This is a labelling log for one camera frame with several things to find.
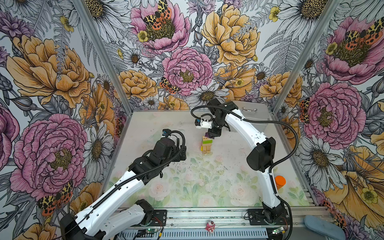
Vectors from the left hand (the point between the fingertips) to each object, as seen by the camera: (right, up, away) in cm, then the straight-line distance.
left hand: (176, 152), depth 76 cm
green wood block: (+17, +3, +18) cm, 25 cm away
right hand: (+20, +8, +12) cm, 25 cm away
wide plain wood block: (+16, +1, +21) cm, 27 cm away
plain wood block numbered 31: (+15, -2, +21) cm, 26 cm away
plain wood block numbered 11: (+18, -2, +21) cm, 28 cm away
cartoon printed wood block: (+15, +6, +16) cm, 22 cm away
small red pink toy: (+16, -32, -7) cm, 37 cm away
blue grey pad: (+68, -33, -6) cm, 76 cm away
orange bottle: (+52, -15, +1) cm, 54 cm away
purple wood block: (+16, +8, +14) cm, 22 cm away
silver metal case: (+48, +23, +24) cm, 59 cm away
